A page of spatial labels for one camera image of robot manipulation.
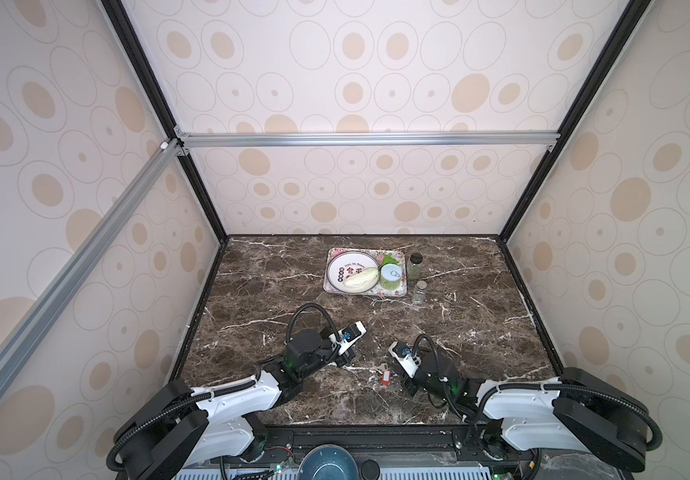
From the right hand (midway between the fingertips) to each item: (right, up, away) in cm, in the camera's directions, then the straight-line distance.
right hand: (394, 361), depth 85 cm
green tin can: (+1, +24, +16) cm, 28 cm away
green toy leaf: (0, +30, +17) cm, 34 cm away
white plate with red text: (-15, +28, +24) cm, 40 cm away
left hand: (-8, +11, -9) cm, 16 cm away
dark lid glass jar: (+9, +27, +16) cm, 32 cm away
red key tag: (-2, -5, 0) cm, 5 cm away
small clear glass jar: (+10, +18, +11) cm, 23 cm away
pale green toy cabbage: (-7, +23, +17) cm, 30 cm away
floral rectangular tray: (-2, +32, +28) cm, 42 cm away
